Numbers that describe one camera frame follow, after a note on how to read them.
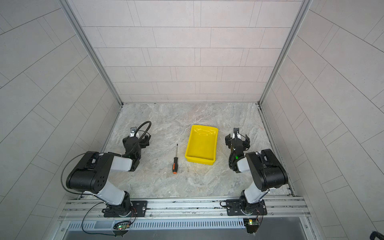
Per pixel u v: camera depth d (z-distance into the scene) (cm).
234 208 71
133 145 68
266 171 45
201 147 91
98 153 52
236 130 78
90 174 45
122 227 64
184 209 72
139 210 70
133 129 77
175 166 83
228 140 83
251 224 68
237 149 69
